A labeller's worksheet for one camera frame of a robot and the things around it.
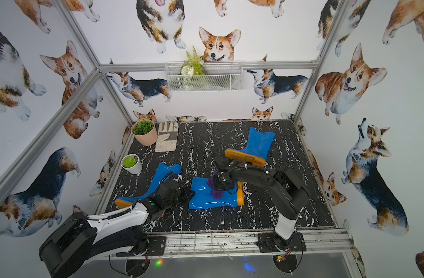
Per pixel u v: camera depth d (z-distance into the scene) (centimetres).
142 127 103
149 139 101
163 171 101
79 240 42
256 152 101
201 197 85
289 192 47
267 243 73
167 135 113
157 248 73
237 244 75
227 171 63
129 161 90
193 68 82
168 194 67
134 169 93
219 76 92
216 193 83
